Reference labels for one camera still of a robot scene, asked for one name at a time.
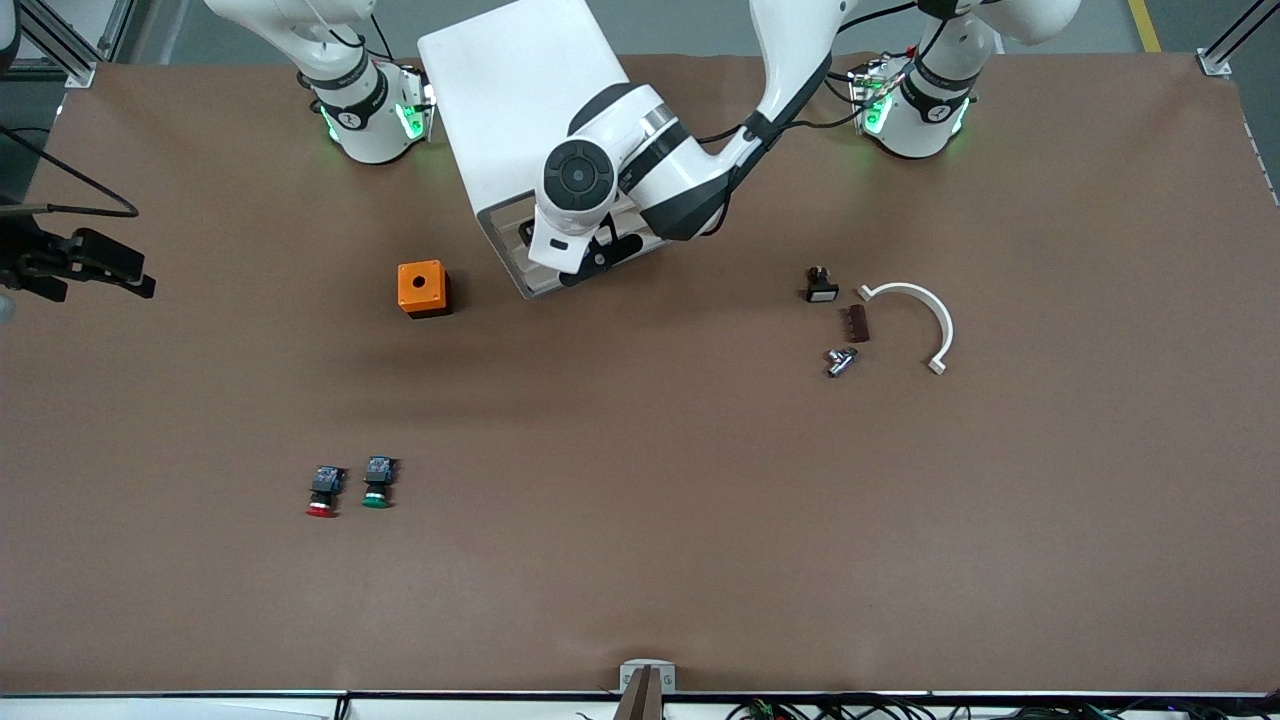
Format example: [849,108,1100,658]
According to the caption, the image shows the black cable bundle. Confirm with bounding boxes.
[725,697,1216,720]

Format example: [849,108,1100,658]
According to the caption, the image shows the red mushroom push button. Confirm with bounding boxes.
[305,465,348,519]

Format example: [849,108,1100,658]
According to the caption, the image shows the orange button enclosure box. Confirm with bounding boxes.
[397,260,452,320]

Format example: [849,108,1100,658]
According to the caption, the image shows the white table edge rail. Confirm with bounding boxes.
[0,690,1280,720]

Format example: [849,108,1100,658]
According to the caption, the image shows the white curved plastic arc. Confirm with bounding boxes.
[857,282,955,377]

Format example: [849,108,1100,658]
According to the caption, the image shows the green mushroom push button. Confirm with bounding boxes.
[361,456,399,510]

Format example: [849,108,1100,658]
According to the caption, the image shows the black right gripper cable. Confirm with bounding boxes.
[0,125,139,219]

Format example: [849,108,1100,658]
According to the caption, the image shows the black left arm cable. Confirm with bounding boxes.
[697,0,936,146]

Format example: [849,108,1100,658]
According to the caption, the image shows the aluminium corner post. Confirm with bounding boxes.
[20,0,136,89]
[1197,0,1280,78]

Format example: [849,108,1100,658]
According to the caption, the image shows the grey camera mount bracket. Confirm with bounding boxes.
[618,660,678,720]

